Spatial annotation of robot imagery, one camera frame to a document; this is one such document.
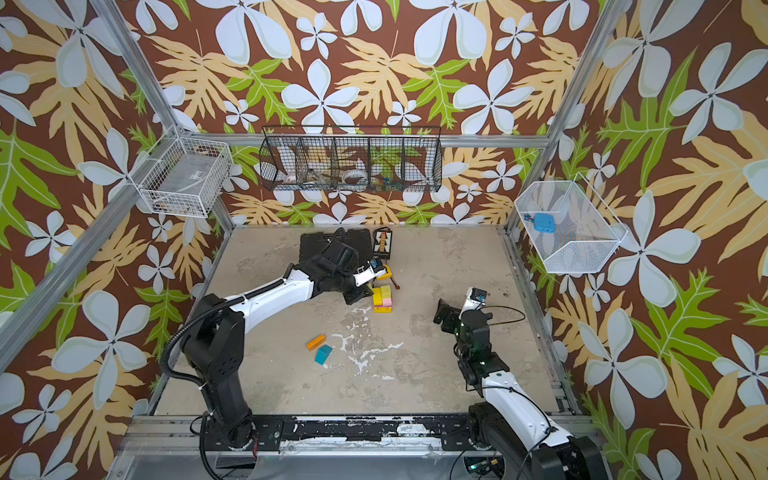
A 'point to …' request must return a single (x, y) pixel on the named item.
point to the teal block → (323, 354)
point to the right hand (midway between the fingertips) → (451, 302)
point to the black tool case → (359, 239)
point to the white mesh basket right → (586, 231)
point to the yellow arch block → (383, 310)
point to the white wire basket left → (184, 176)
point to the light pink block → (387, 301)
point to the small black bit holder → (382, 238)
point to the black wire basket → (352, 158)
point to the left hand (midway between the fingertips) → (367, 281)
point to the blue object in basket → (544, 222)
